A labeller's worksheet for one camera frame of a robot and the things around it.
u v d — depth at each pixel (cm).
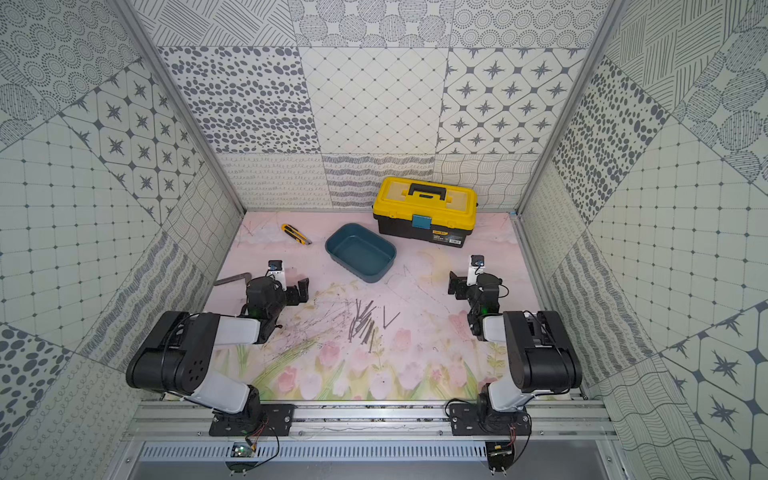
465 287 85
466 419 73
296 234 112
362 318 93
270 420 73
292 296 87
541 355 46
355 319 93
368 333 89
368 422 76
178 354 46
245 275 101
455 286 84
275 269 82
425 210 102
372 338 88
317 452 70
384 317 93
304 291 92
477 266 81
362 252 110
